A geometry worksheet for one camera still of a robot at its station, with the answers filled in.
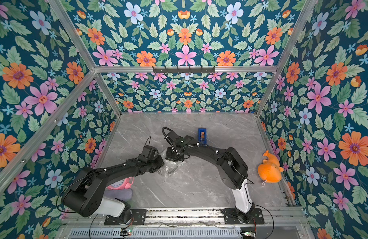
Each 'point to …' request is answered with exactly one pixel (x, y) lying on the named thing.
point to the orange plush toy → (270, 170)
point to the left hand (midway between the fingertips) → (167, 161)
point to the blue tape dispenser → (202, 135)
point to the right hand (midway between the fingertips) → (171, 155)
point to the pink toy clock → (126, 183)
